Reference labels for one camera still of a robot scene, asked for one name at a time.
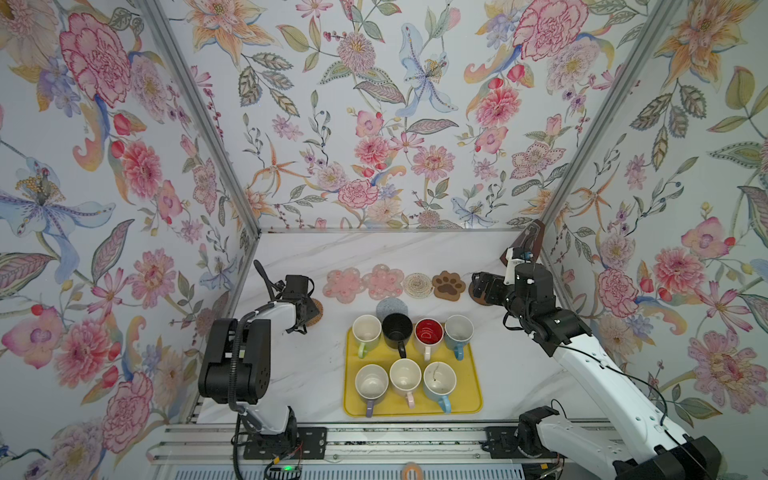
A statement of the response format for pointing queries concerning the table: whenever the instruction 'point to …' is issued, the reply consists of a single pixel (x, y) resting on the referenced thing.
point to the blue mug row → (458, 331)
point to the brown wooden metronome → (530, 239)
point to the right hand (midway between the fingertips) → (488, 276)
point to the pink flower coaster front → (345, 285)
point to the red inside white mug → (428, 335)
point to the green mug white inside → (366, 330)
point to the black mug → (396, 330)
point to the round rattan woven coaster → (316, 319)
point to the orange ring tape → (412, 465)
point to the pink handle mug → (405, 377)
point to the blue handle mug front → (439, 380)
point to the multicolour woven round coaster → (418, 285)
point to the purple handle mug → (371, 383)
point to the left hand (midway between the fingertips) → (309, 312)
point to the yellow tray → (466, 398)
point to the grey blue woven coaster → (391, 305)
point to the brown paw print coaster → (448, 286)
